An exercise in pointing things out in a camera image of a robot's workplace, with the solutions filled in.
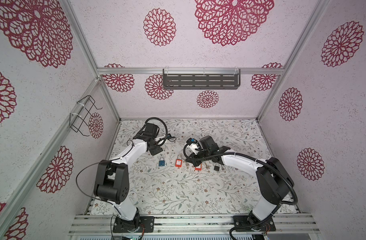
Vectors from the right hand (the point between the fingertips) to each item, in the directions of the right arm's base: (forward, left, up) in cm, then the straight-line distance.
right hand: (186, 157), depth 86 cm
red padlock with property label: (-2, -8, -10) cm, 13 cm away
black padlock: (0, -19, -12) cm, 22 cm away
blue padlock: (+3, +16, -11) cm, 20 cm away
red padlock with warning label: (+2, +5, -10) cm, 11 cm away
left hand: (+8, +20, -2) cm, 22 cm away
